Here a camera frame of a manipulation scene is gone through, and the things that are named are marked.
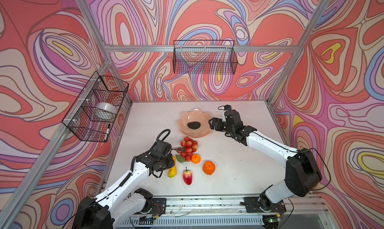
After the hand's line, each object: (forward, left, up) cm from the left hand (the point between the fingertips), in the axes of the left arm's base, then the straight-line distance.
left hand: (174, 160), depth 82 cm
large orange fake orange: (-4, -19, -1) cm, 19 cm away
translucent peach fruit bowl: (+36, -12, -4) cm, 38 cm away
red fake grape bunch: (+9, -7, -1) cm, 11 cm away
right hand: (+19, -24, +8) cm, 31 cm away
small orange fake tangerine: (+3, -12, -4) cm, 13 cm away
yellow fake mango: (-6, +1, -1) cm, 6 cm away
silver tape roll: (+18, +33, +25) cm, 45 cm away
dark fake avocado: (+27, -11, -3) cm, 29 cm away
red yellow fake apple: (-8, -7, -2) cm, 11 cm away
